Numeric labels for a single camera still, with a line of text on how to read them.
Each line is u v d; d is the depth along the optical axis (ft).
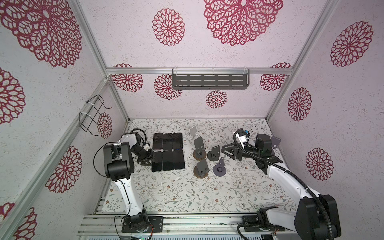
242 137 2.25
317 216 1.32
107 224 2.47
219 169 2.93
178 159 3.26
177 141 3.51
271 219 2.05
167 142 3.50
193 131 3.32
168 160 3.20
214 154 3.11
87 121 2.53
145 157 2.84
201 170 2.80
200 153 3.20
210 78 3.10
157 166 3.11
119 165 1.82
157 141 3.48
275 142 3.08
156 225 2.42
